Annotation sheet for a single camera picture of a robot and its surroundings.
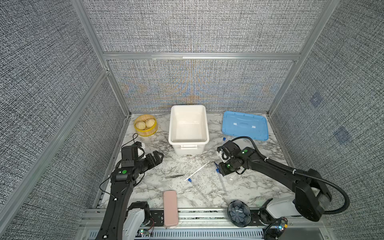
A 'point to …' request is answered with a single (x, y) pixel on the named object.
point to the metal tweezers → (174, 176)
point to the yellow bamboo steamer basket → (147, 131)
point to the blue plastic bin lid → (241, 124)
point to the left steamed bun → (140, 125)
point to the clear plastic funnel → (232, 179)
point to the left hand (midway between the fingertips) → (157, 158)
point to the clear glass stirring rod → (197, 170)
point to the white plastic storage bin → (188, 131)
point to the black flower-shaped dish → (239, 213)
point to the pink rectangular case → (170, 208)
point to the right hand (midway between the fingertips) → (221, 169)
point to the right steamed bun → (149, 123)
